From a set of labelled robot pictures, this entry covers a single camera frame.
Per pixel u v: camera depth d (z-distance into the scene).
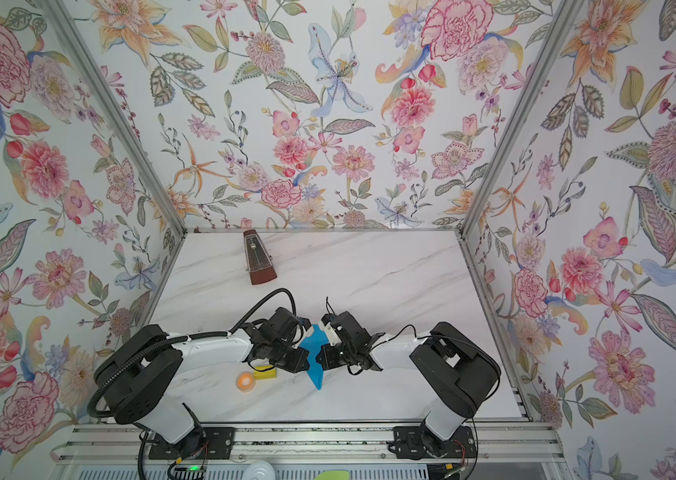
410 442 0.73
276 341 0.71
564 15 0.69
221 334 0.58
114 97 0.85
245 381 0.84
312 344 0.80
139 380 0.45
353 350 0.71
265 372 0.76
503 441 0.77
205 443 0.72
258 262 1.00
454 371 0.46
